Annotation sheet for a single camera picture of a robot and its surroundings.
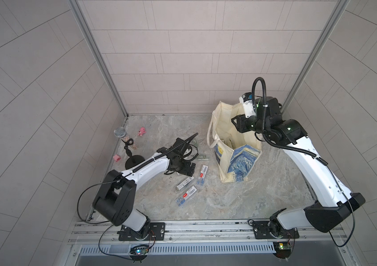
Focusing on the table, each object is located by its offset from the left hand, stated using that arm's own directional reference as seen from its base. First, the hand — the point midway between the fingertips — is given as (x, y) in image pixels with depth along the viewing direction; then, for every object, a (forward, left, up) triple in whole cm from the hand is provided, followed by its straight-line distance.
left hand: (188, 167), depth 87 cm
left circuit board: (-36, +19, -2) cm, 40 cm away
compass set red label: (-6, -7, -3) cm, 9 cm away
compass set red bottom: (-12, -1, -2) cm, 13 cm away
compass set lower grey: (-7, +2, -3) cm, 8 cm away
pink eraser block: (+7, +41, -3) cm, 42 cm away
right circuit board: (-34, -40, -4) cm, 53 cm away
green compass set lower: (+8, -8, -2) cm, 11 cm away
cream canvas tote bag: (-3, -20, +21) cm, 30 cm away
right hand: (+9, -20, +30) cm, 37 cm away
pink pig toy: (+27, +31, -2) cm, 41 cm away
